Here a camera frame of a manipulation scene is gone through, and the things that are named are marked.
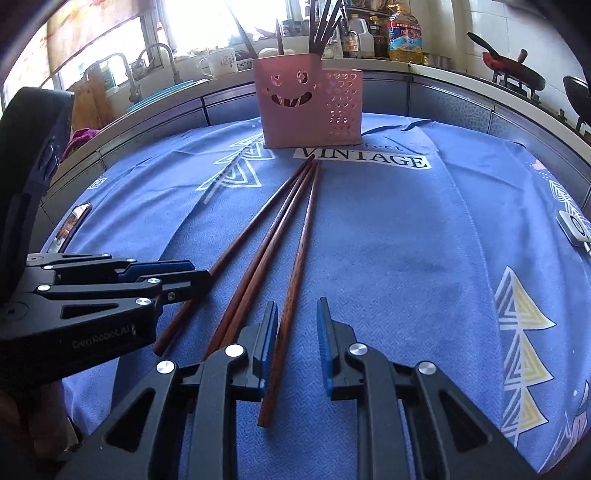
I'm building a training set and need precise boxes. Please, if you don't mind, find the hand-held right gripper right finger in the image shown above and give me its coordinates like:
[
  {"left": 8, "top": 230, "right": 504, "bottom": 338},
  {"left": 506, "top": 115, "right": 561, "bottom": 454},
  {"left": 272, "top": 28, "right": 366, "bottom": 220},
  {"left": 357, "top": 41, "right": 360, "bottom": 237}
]
[{"left": 316, "top": 298, "right": 539, "bottom": 480}]

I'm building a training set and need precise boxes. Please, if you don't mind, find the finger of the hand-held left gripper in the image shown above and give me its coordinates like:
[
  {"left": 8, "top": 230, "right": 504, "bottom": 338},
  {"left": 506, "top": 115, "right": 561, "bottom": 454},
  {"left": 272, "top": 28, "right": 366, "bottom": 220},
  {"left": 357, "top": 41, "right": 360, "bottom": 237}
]
[
  {"left": 25, "top": 251, "right": 197, "bottom": 283},
  {"left": 32, "top": 270, "right": 214, "bottom": 322}
]

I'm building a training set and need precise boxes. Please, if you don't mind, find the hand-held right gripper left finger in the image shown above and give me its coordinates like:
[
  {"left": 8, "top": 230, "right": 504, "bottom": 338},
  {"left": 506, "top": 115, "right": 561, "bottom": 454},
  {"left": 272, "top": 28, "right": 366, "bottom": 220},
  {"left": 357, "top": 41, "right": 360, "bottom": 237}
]
[{"left": 55, "top": 302, "right": 280, "bottom": 480}]

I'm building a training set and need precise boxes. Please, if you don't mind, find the long brown chopstick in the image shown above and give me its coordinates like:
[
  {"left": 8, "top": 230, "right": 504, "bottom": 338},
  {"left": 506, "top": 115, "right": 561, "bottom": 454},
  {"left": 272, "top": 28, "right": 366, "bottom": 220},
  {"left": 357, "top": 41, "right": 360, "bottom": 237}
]
[
  {"left": 153, "top": 154, "right": 316, "bottom": 356},
  {"left": 257, "top": 162, "right": 322, "bottom": 429},
  {"left": 202, "top": 161, "right": 314, "bottom": 361},
  {"left": 217, "top": 161, "right": 320, "bottom": 352}
]

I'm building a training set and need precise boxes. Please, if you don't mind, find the pink plastic utensil holder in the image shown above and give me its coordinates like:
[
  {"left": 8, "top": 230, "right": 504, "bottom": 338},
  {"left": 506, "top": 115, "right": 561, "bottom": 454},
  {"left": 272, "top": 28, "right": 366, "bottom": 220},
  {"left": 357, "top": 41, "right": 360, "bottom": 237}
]
[{"left": 252, "top": 53, "right": 364, "bottom": 149}]

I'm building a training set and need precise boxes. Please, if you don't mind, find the bundle of wooden chopsticks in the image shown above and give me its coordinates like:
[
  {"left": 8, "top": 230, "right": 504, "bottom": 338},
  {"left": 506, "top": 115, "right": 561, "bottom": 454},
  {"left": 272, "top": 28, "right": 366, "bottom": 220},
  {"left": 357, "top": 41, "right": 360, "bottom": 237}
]
[{"left": 226, "top": 0, "right": 345, "bottom": 58}]

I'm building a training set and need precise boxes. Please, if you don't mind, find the person's left hand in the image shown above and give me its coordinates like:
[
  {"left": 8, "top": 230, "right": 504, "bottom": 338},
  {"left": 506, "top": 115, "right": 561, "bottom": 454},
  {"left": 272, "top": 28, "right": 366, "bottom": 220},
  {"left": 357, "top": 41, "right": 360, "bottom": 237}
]
[{"left": 0, "top": 379, "right": 81, "bottom": 462}]

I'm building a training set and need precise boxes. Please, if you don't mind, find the smartphone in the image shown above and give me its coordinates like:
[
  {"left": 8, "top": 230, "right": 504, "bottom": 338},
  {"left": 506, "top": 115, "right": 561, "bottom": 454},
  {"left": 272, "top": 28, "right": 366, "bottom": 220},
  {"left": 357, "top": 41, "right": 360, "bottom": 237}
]
[{"left": 54, "top": 203, "right": 92, "bottom": 252}]

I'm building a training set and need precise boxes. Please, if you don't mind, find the pink cloth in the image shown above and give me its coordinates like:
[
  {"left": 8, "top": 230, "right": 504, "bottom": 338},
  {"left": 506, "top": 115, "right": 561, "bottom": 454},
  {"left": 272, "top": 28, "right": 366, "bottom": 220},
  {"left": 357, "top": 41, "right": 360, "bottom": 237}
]
[{"left": 62, "top": 128, "right": 98, "bottom": 160}]

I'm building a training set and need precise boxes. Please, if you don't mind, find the wooden cutting board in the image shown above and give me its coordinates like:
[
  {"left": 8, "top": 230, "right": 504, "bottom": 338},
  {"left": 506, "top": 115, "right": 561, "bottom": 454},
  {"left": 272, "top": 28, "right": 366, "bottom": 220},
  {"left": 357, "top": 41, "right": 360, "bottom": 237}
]
[{"left": 71, "top": 65, "right": 109, "bottom": 132}]

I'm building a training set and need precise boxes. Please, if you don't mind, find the blue printed tablecloth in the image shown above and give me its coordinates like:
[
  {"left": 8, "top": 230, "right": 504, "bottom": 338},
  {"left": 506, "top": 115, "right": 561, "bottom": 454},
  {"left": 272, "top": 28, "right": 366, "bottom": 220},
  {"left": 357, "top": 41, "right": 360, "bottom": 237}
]
[{"left": 41, "top": 115, "right": 591, "bottom": 480}]

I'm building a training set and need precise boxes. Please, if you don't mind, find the steel kitchen faucet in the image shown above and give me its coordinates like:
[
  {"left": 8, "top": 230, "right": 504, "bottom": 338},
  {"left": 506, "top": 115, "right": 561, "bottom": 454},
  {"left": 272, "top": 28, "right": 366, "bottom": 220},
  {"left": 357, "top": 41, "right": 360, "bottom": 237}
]
[
  {"left": 85, "top": 52, "right": 141, "bottom": 104},
  {"left": 136, "top": 43, "right": 178, "bottom": 84}
]

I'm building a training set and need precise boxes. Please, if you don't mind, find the blue plastic basin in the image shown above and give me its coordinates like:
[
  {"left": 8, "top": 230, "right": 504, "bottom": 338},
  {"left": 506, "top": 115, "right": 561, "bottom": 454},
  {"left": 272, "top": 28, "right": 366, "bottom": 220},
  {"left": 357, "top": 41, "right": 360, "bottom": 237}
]
[{"left": 126, "top": 79, "right": 199, "bottom": 112}]

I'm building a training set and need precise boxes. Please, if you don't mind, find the printed roller blind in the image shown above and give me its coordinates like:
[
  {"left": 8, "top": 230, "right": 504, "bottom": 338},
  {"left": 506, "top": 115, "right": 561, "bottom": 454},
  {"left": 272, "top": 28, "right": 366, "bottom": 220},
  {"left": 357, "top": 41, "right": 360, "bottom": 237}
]
[{"left": 0, "top": 0, "right": 153, "bottom": 93}]

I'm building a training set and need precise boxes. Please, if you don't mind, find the white mug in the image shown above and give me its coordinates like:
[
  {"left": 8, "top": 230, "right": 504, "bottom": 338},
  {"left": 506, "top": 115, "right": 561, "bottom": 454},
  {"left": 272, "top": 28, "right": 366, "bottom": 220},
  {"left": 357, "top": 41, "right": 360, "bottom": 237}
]
[{"left": 198, "top": 47, "right": 238, "bottom": 77}]

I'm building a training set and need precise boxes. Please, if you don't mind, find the small white square device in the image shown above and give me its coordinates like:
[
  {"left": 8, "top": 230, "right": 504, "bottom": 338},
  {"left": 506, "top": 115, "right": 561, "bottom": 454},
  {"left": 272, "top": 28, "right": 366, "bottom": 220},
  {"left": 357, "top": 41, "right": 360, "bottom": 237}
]
[{"left": 556, "top": 210, "right": 591, "bottom": 247}]

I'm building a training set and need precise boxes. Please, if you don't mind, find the white plastic jug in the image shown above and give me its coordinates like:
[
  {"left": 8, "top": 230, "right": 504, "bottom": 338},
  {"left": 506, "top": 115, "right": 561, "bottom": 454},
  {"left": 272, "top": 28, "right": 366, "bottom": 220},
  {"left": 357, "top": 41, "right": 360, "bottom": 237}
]
[{"left": 346, "top": 14, "right": 375, "bottom": 58}]

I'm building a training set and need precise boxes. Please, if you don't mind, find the yellow cooking oil bottle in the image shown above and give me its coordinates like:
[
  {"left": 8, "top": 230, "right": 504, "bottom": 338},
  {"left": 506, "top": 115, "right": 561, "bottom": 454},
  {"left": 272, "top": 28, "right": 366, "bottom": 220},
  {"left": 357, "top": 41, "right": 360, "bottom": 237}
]
[{"left": 387, "top": 2, "right": 424, "bottom": 64}]

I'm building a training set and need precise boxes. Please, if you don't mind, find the black gas stove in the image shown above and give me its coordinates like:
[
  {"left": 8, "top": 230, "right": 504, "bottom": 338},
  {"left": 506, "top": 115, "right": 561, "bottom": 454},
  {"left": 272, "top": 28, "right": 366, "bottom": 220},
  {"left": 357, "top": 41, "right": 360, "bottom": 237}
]
[{"left": 480, "top": 69, "right": 591, "bottom": 134}]

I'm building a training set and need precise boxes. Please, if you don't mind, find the red frying pan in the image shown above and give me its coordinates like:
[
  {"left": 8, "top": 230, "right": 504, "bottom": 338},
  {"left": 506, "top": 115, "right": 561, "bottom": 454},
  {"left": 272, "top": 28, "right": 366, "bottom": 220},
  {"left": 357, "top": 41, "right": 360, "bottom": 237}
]
[{"left": 466, "top": 31, "right": 546, "bottom": 90}]

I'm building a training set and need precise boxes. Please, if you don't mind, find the black wok with lid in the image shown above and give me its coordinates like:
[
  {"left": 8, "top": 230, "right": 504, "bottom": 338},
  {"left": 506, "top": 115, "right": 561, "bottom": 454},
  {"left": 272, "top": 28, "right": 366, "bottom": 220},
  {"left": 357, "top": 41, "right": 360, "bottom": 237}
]
[{"left": 563, "top": 76, "right": 591, "bottom": 121}]

